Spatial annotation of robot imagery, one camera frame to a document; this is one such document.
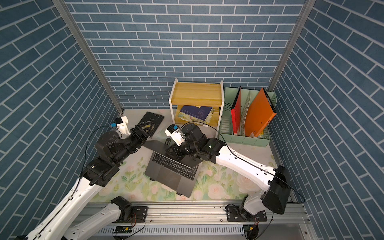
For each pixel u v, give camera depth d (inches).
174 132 23.8
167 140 34.1
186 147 23.1
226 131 42.3
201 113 37.9
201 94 33.9
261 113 35.9
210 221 29.4
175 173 32.5
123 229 28.4
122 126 23.1
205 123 36.2
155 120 44.2
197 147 21.0
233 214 28.9
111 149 18.4
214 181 33.4
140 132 22.6
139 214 29.0
